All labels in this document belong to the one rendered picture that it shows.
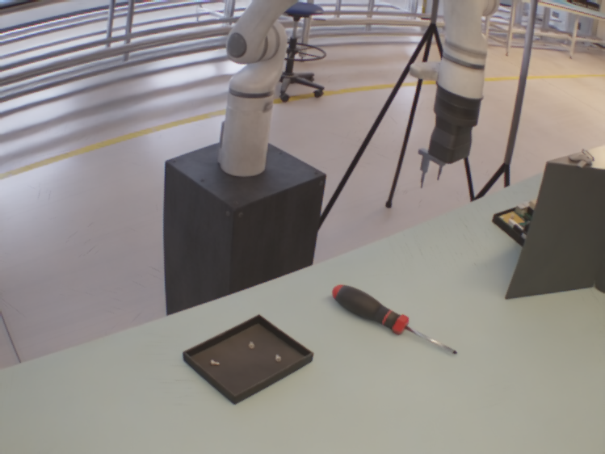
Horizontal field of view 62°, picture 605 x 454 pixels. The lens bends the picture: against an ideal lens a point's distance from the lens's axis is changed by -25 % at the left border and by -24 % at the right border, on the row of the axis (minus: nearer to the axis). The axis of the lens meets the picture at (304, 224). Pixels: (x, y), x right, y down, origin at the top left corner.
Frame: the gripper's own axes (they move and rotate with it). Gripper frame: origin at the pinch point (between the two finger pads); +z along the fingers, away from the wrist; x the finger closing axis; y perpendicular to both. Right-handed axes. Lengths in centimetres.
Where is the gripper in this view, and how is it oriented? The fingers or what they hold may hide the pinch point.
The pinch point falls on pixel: (430, 182)
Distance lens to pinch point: 100.6
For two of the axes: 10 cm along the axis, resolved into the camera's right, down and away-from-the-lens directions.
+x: 7.0, -3.0, 6.4
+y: 7.0, 4.5, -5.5
